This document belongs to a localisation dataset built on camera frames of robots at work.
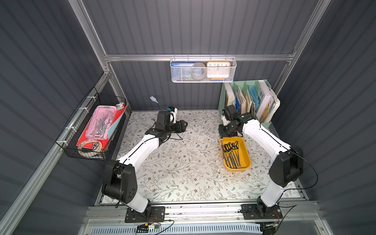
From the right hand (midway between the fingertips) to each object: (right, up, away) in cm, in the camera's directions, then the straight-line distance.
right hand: (224, 132), depth 87 cm
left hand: (-26, +6, -1) cm, 27 cm away
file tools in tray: (+6, -14, +9) cm, 18 cm away
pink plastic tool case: (-66, +4, -16) cm, 68 cm away
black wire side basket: (-67, -7, -20) cm, 70 cm away
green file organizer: (+23, +23, +9) cm, 34 cm away
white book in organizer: (+30, +20, +10) cm, 37 cm away
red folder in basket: (-61, -4, -19) cm, 64 cm away
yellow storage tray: (+14, -16, +6) cm, 22 cm away
